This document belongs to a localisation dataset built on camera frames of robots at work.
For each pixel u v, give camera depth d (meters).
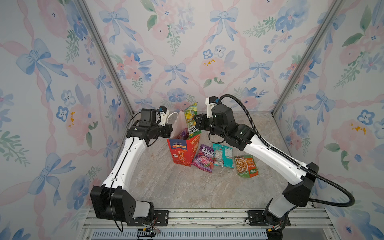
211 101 0.61
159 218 0.74
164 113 0.69
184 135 0.89
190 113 0.72
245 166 0.92
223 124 0.51
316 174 0.42
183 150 0.80
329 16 0.72
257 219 0.73
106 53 0.86
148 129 0.55
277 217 0.62
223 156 0.93
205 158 0.92
